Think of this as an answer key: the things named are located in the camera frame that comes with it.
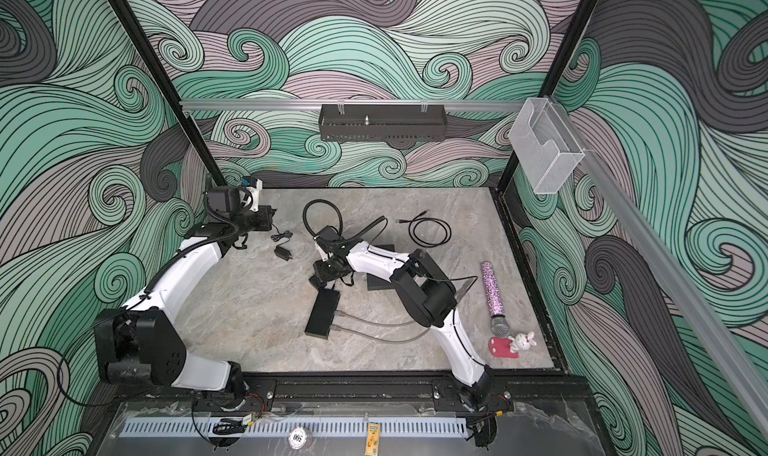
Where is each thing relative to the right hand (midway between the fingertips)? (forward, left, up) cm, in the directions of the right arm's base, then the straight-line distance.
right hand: (321, 275), depth 94 cm
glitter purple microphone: (-15, -53, +1) cm, 55 cm away
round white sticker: (-42, -1, +5) cm, 42 cm away
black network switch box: (-13, -2, 0) cm, 13 cm away
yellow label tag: (-41, -18, 0) cm, 45 cm away
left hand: (+11, +13, +20) cm, 27 cm away
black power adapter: (+8, +15, +1) cm, 17 cm away
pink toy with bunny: (-21, -54, -1) cm, 58 cm away
